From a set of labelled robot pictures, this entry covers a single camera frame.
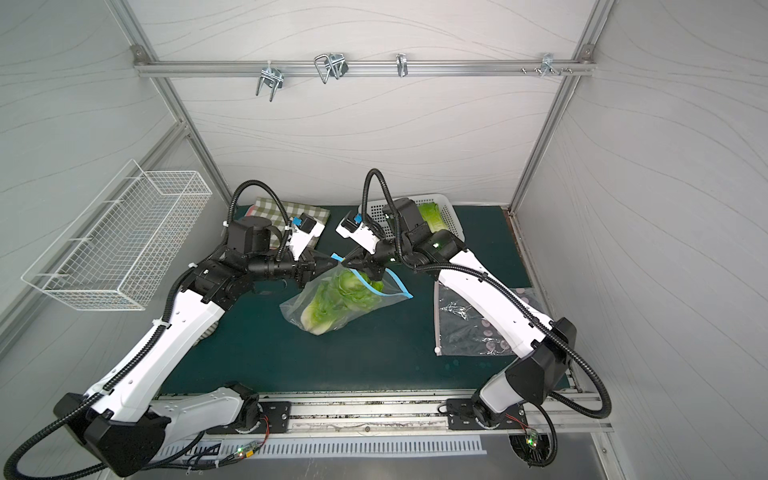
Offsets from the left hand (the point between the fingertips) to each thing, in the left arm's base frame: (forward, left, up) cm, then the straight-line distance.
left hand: (333, 262), depth 66 cm
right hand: (+2, -3, -1) cm, 3 cm away
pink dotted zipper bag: (-2, -34, -32) cm, 47 cm away
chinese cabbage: (-4, +4, -16) cm, 17 cm away
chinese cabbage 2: (+1, -3, -14) cm, 15 cm away
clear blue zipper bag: (-1, -14, -11) cm, 18 cm away
